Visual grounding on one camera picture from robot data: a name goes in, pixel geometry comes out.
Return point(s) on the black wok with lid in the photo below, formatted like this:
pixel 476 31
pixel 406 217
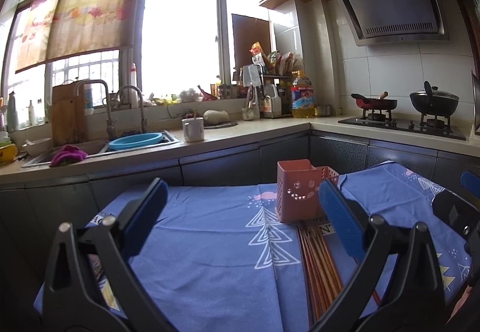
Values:
pixel 433 101

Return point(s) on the long wooden chopstick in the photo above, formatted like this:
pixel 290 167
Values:
pixel 321 250

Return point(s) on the blue printed tablecloth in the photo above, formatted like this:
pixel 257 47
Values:
pixel 218 258

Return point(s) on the condiment rack with packets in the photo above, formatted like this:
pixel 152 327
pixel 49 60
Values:
pixel 275 68

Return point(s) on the white jug bottle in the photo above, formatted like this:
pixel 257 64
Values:
pixel 272 102

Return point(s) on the separate dark red chopstick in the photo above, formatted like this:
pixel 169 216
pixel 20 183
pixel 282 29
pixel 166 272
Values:
pixel 376 297

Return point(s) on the gas stove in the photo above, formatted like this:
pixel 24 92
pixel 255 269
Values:
pixel 425 125

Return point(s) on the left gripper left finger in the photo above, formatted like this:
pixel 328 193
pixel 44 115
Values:
pixel 72 299

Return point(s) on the pink utensil holder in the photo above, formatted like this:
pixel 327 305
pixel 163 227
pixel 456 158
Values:
pixel 298 183

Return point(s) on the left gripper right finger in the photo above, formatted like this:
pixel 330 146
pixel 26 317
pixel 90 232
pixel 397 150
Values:
pixel 413 299

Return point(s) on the patterned window blind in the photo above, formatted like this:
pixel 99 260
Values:
pixel 57 29

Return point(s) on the wooden cutting board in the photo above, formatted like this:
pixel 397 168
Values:
pixel 67 114

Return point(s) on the blue plastic basin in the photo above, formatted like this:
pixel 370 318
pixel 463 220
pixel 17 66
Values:
pixel 135 141

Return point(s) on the yellow cooking oil bottle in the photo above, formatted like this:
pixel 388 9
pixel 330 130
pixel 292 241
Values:
pixel 302 96

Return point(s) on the red frying pan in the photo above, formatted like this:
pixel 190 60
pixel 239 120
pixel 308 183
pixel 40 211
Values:
pixel 374 104

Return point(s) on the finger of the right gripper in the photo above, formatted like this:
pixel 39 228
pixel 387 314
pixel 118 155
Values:
pixel 471 182

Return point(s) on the white mug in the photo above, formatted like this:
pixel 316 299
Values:
pixel 193 129

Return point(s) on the magenta cloth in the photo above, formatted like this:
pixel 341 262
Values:
pixel 69 154

